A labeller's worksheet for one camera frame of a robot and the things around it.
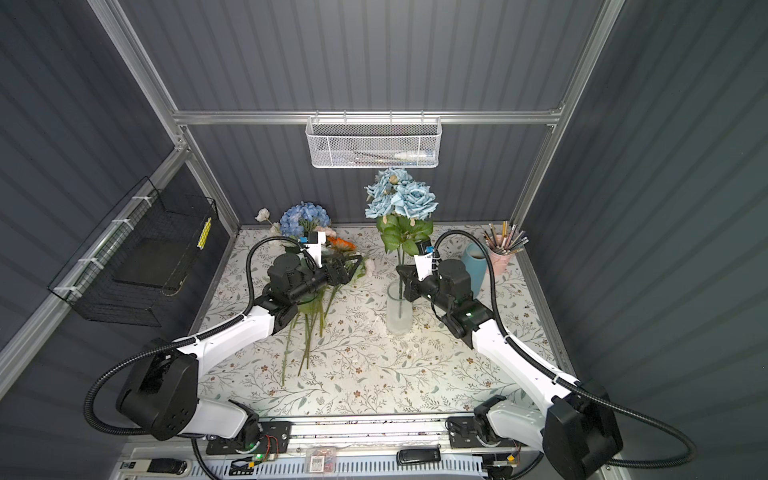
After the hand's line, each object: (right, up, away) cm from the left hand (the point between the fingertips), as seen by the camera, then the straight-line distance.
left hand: (357, 260), depth 78 cm
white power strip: (-45, -46, -11) cm, 65 cm away
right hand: (+12, -2, -1) cm, 12 cm away
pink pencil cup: (+46, -1, +22) cm, 51 cm away
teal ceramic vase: (+32, 0, +6) cm, 33 cm away
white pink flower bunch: (-15, -17, +16) cm, 28 cm away
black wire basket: (-54, +1, -5) cm, 54 cm away
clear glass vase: (+11, -14, +5) cm, 18 cm away
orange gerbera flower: (-8, +5, +19) cm, 21 cm away
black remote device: (+15, -47, -7) cm, 50 cm away
